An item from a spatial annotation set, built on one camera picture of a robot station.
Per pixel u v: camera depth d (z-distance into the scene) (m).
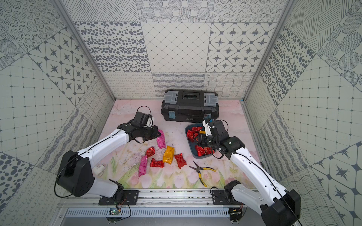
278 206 0.37
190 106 0.93
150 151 0.88
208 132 0.69
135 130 0.62
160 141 0.82
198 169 0.84
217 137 0.57
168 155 0.87
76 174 0.41
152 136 0.76
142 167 0.81
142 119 0.68
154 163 0.83
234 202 0.71
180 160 0.84
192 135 0.95
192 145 0.92
